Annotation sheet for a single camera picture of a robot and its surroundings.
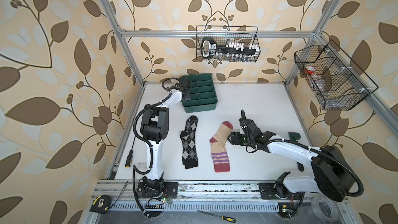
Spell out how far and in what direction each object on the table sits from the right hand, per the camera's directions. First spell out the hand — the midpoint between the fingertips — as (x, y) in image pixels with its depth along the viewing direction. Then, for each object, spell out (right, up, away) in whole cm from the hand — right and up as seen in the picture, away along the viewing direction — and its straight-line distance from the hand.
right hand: (233, 140), depth 87 cm
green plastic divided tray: (-17, +25, +16) cm, 34 cm away
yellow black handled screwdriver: (-8, -29, -20) cm, 36 cm away
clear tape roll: (+38, -26, -18) cm, 50 cm away
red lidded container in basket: (+40, +39, -6) cm, 56 cm away
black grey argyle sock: (-26, 0, +4) cm, 26 cm away
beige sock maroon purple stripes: (-8, -6, -2) cm, 10 cm away
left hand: (-30, +26, +15) cm, 43 cm away
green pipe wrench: (+38, +1, +4) cm, 38 cm away
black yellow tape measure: (-63, -24, -18) cm, 70 cm away
